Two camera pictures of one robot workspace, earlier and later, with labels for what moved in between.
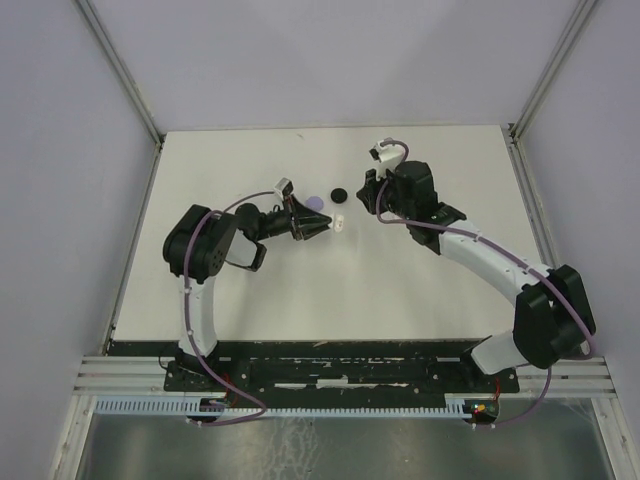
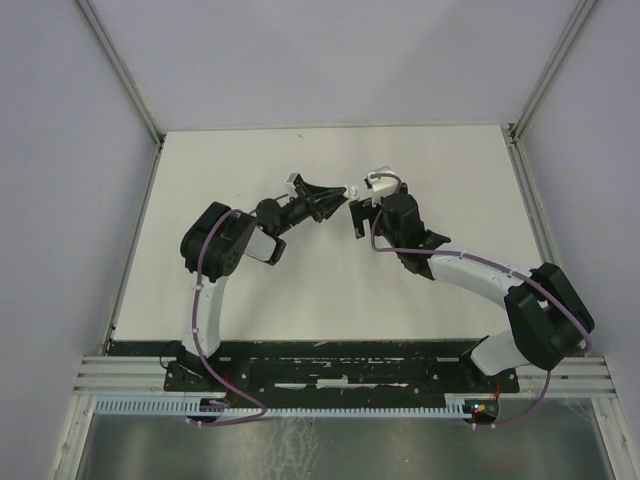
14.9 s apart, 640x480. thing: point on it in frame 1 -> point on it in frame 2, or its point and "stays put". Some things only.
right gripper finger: x=370 y=191 -> x=360 y=210
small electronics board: x=481 y=410 stays put
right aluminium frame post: x=583 y=11 stays put
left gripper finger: x=320 y=219 -> x=328 y=192
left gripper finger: x=315 y=231 -> x=324 y=201
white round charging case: x=339 y=223 -> x=353 y=191
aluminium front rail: x=144 y=377 stays put
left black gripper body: x=297 y=225 -> x=298 y=209
